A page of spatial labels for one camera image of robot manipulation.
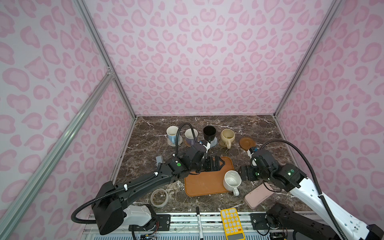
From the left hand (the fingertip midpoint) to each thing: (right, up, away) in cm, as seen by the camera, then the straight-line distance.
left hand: (220, 163), depth 72 cm
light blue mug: (-29, +14, +32) cm, 45 cm away
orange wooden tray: (-5, -15, +14) cm, 21 cm away
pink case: (+21, -19, +8) cm, 30 cm away
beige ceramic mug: (+10, +11, +32) cm, 36 cm away
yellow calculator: (+5, -30, 0) cm, 30 cm away
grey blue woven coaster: (0, +7, +31) cm, 32 cm away
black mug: (-3, +14, +23) cm, 27 cm away
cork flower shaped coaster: (+13, +5, +30) cm, 33 cm away
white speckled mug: (+8, -13, +14) cm, 21 cm away
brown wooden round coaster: (+22, +6, +31) cm, 39 cm away
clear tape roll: (-32, -21, +9) cm, 39 cm away
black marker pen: (-10, -29, 0) cm, 31 cm away
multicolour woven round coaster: (-23, +7, +32) cm, 40 cm away
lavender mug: (-17, +9, +31) cm, 36 cm away
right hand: (+13, -4, +1) cm, 14 cm away
